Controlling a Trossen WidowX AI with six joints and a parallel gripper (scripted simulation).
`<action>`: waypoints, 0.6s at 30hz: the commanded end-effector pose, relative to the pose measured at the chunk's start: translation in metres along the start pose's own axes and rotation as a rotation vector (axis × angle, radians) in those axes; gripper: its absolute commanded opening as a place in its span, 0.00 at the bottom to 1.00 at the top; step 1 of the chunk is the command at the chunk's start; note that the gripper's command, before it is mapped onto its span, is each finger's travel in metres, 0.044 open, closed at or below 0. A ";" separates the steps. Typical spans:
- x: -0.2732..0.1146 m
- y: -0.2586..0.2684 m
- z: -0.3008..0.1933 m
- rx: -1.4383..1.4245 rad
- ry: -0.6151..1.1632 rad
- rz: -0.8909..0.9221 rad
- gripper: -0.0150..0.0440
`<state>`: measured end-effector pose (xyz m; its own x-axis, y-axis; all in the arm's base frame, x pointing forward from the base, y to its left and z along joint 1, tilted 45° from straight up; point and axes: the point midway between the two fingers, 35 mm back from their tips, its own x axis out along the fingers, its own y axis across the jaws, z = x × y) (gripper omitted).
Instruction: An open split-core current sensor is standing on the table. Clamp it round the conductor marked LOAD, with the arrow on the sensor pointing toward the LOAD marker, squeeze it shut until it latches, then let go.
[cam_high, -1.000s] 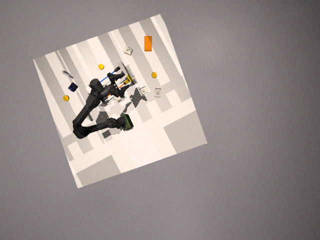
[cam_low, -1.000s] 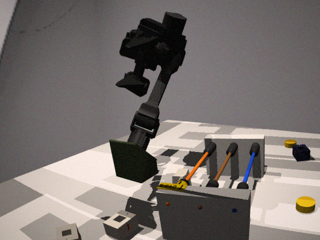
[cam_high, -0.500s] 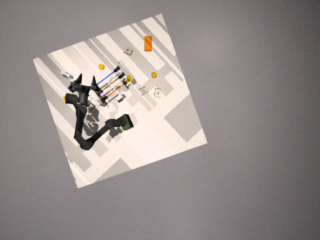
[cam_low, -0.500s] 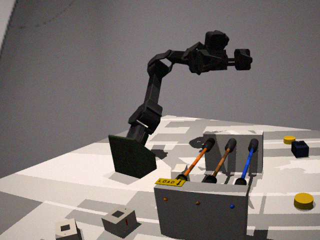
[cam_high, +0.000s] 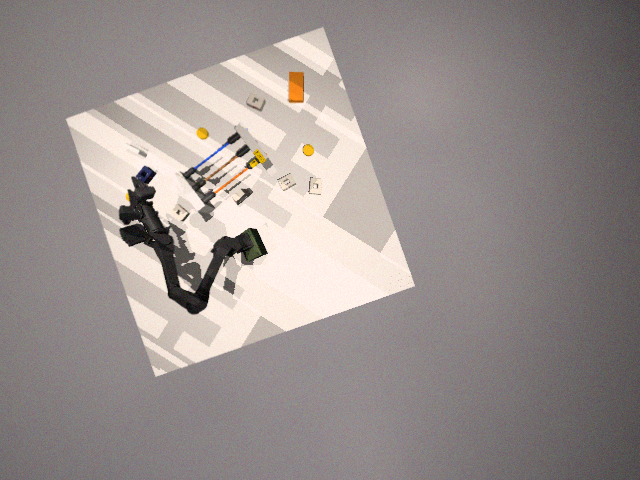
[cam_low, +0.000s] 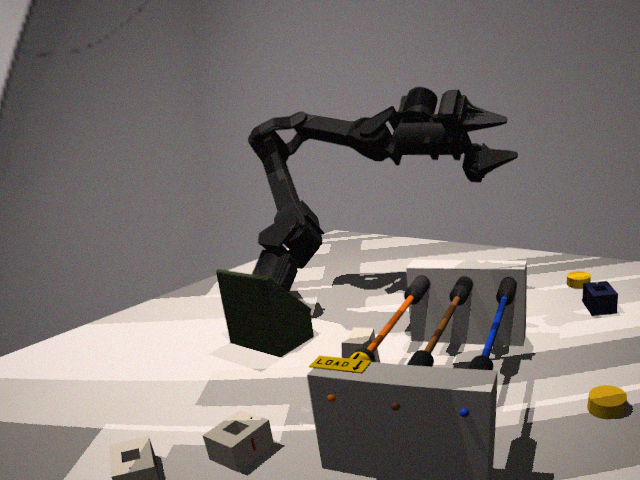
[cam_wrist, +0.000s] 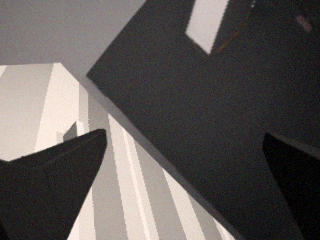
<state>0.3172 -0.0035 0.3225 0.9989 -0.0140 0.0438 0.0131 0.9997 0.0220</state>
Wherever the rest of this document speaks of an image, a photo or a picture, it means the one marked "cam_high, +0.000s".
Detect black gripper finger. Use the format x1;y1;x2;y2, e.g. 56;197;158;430
127;189;138;207
131;176;150;190

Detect orange rectangular block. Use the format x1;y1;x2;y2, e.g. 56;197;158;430
289;72;304;103

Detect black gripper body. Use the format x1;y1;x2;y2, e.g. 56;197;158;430
133;186;159;223

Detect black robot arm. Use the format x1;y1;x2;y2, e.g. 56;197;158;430
119;204;254;315

